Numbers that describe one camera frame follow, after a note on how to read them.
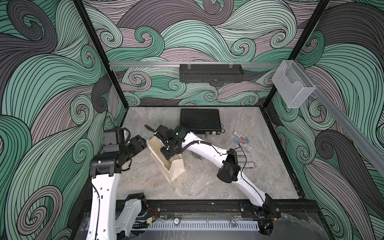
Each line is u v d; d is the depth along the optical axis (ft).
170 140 1.87
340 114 2.04
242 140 3.22
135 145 1.94
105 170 1.36
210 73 3.14
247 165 2.85
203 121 3.38
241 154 3.03
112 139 1.57
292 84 2.58
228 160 1.97
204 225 2.29
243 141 3.21
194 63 3.09
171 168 2.39
